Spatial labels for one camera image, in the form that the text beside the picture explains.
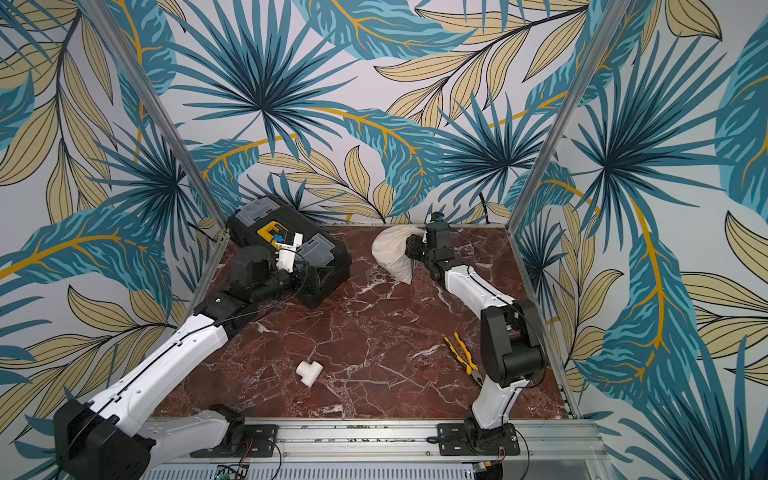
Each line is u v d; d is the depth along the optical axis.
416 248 0.84
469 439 0.66
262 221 0.96
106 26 0.69
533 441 0.76
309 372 0.82
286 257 0.66
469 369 0.84
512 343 0.48
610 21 0.69
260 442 0.73
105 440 0.36
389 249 0.97
